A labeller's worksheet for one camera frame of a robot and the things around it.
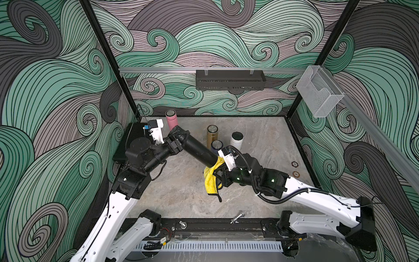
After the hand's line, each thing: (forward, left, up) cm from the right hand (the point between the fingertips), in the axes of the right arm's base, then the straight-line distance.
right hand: (210, 174), depth 67 cm
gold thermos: (+25, -2, -5) cm, 26 cm away
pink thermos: (+36, +22, -3) cm, 43 cm away
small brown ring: (+10, -49, -24) cm, 55 cm away
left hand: (+9, +9, +17) cm, 21 cm away
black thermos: (+5, +5, +10) cm, 12 cm away
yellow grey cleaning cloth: (-4, 0, +1) cm, 4 cm away
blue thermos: (+16, -3, -1) cm, 16 cm away
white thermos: (+20, -14, -2) cm, 24 cm away
